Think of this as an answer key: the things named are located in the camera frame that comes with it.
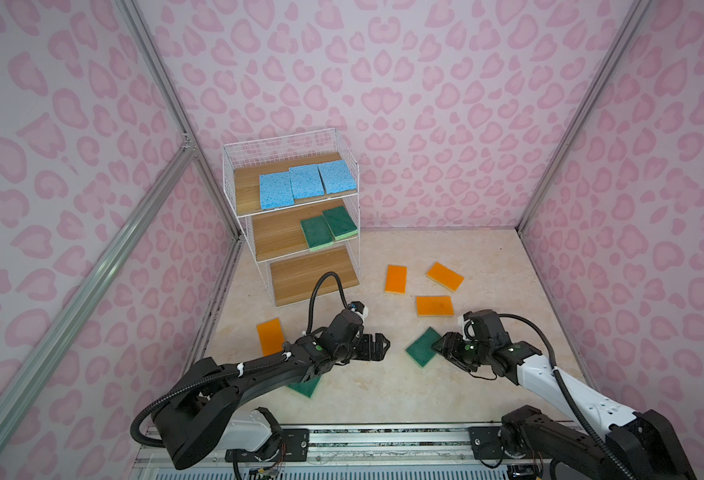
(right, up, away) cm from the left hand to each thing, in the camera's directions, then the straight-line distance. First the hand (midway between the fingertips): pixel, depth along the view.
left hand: (381, 340), depth 82 cm
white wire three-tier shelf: (-30, +17, +26) cm, 44 cm away
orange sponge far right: (+24, +16, +25) cm, 38 cm away
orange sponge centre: (+18, +7, +16) cm, 25 cm away
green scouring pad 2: (-18, +30, +2) cm, 35 cm away
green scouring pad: (-12, +33, +4) cm, 35 cm away
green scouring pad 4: (-20, -12, -1) cm, 24 cm away
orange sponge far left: (-33, -1, +8) cm, 34 cm away
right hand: (+15, -2, 0) cm, 16 cm away
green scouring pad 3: (+12, -4, +6) cm, 14 cm away
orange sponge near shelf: (+6, +15, +23) cm, 28 cm away
